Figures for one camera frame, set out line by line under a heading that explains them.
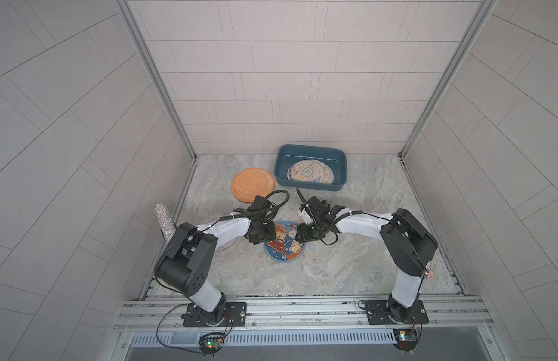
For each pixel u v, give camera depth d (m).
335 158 1.11
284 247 0.85
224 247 0.85
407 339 0.68
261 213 0.73
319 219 0.71
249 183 1.05
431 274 0.77
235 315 0.71
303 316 0.72
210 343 0.64
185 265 0.44
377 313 0.71
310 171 1.08
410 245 0.47
